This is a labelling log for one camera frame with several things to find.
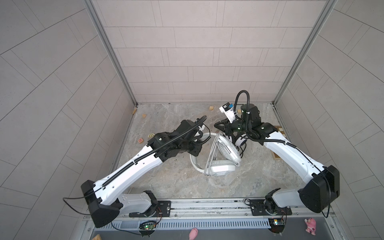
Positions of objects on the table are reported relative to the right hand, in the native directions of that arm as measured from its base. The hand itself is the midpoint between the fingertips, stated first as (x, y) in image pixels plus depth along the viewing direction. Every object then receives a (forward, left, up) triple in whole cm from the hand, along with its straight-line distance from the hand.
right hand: (215, 125), depth 74 cm
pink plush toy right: (-40, -39, -24) cm, 61 cm away
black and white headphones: (-1, -15, -15) cm, 22 cm away
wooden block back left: (+29, +47, -21) cm, 59 cm away
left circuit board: (-36, +33, -21) cm, 54 cm away
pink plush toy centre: (-40, +14, -23) cm, 48 cm away
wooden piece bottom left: (-39, +55, -22) cm, 71 cm away
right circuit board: (-39, -25, -27) cm, 54 cm away
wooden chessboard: (+10, -46, -22) cm, 52 cm away
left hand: (-10, +6, 0) cm, 12 cm away
